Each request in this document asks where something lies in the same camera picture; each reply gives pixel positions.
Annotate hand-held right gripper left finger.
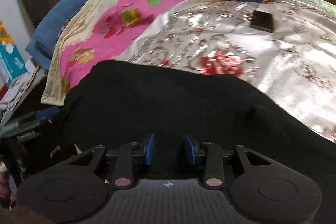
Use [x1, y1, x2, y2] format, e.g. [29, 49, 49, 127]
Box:
[68, 133, 156, 190]

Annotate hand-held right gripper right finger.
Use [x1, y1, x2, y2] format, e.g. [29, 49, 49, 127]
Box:
[184, 133, 266, 190]

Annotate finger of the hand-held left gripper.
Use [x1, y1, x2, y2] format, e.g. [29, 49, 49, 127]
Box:
[8, 106, 60, 126]

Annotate black pants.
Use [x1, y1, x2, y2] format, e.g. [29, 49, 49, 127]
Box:
[52, 60, 336, 224]

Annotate person's left forearm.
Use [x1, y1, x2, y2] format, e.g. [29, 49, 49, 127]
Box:
[0, 208, 54, 224]

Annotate teal tissue box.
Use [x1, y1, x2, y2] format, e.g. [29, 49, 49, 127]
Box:
[0, 43, 28, 88]

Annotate blue folded cloth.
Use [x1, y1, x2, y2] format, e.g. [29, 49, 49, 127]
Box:
[25, 0, 100, 70]

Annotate pink printed bed sheet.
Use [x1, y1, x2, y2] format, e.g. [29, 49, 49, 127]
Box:
[41, 0, 263, 106]

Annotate floral satin quilt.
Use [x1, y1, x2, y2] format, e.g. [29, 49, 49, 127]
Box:
[113, 0, 336, 144]

